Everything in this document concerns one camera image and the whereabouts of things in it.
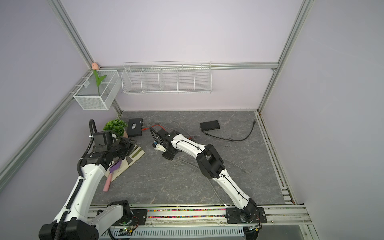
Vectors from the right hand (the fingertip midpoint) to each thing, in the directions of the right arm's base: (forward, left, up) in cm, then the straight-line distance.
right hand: (170, 155), depth 96 cm
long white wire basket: (+41, +2, +31) cm, 52 cm away
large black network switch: (+22, +29, +3) cm, 36 cm away
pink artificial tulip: (+33, +43, +35) cm, 65 cm away
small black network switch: (+26, -26, -1) cm, 37 cm away
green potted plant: (+10, +31, +17) cm, 37 cm away
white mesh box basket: (+20, +45, +34) cm, 60 cm away
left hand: (-3, +14, +21) cm, 25 cm away
